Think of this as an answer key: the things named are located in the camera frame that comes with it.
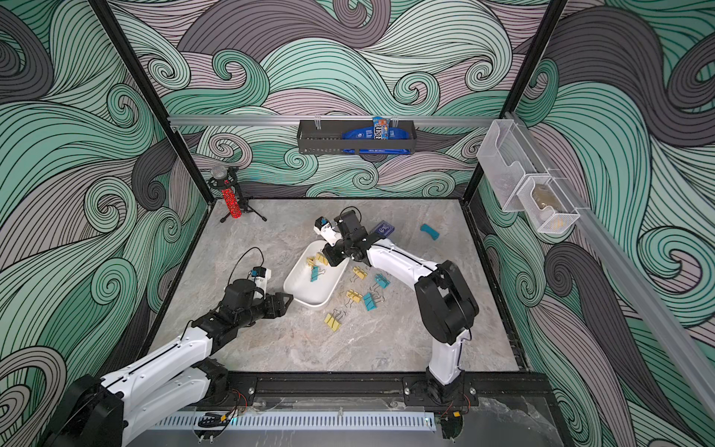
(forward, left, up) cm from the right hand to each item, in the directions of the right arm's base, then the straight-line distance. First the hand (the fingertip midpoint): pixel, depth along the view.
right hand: (329, 249), depth 90 cm
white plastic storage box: (-11, +3, -11) cm, 16 cm away
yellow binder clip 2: (-20, -2, -10) cm, 22 cm away
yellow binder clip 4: (-2, +3, -3) cm, 5 cm away
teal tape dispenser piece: (+16, -40, -12) cm, 45 cm away
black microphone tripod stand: (+24, +36, +9) cm, 44 cm away
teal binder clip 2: (-7, -18, -10) cm, 22 cm away
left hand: (-14, +13, -4) cm, 20 cm away
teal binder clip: (-13, -14, -11) cm, 22 cm away
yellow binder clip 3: (-3, -10, -11) cm, 15 cm away
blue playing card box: (+17, -20, -10) cm, 28 cm away
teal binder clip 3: (-4, +5, -9) cm, 12 cm away
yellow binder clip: (-11, -8, -11) cm, 17 cm away
